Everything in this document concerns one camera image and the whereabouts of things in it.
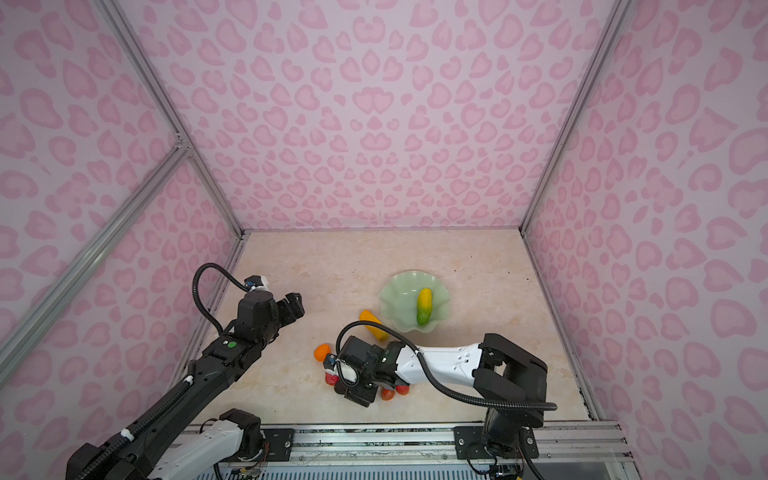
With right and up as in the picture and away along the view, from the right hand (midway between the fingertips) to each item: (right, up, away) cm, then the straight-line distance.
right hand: (356, 384), depth 79 cm
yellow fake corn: (+1, +15, +14) cm, 21 cm away
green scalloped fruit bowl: (+12, +19, +21) cm, 31 cm away
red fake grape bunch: (+8, -2, -1) cm, 9 cm away
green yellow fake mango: (+20, +18, +16) cm, 31 cm away
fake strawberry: (-7, 0, +2) cm, 7 cm away
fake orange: (-11, +7, +7) cm, 14 cm away
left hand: (-18, +23, +3) cm, 30 cm away
